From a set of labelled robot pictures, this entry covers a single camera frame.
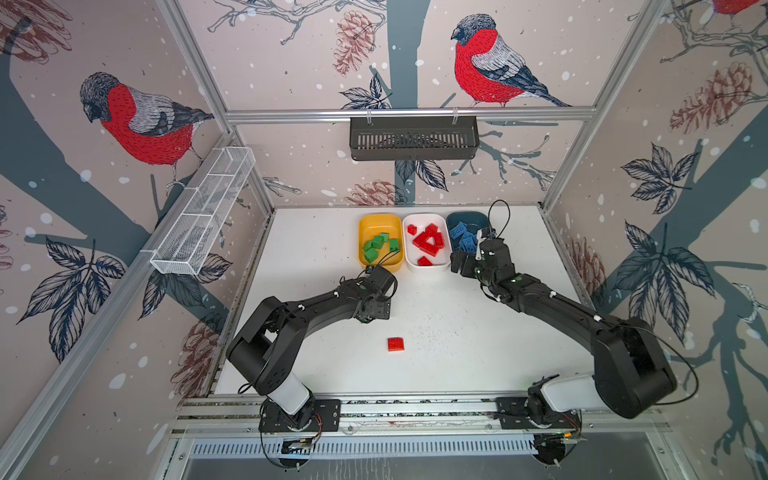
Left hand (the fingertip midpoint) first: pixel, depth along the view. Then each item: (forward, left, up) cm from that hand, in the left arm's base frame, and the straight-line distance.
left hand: (373, 307), depth 90 cm
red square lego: (+32, -21, 0) cm, 38 cm away
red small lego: (+32, -14, 0) cm, 35 cm away
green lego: (+25, -1, +1) cm, 25 cm away
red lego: (+24, -20, -2) cm, 31 cm away
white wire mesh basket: (+12, +44, +27) cm, 53 cm away
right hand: (+11, -28, +10) cm, 31 cm away
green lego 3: (+25, +3, -1) cm, 25 cm away
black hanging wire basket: (+54, -14, +25) cm, 62 cm away
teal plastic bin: (+34, -38, +2) cm, 51 cm away
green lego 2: (+30, -4, -2) cm, 30 cm away
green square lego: (+25, -7, -1) cm, 26 cm away
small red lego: (+18, -18, -2) cm, 25 cm away
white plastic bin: (+23, -14, -3) cm, 27 cm away
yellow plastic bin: (+34, +1, 0) cm, 34 cm away
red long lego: (+26, -17, -1) cm, 31 cm away
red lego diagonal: (+26, -24, 0) cm, 35 cm away
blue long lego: (+31, -31, 0) cm, 44 cm away
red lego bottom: (-10, -7, -2) cm, 13 cm away
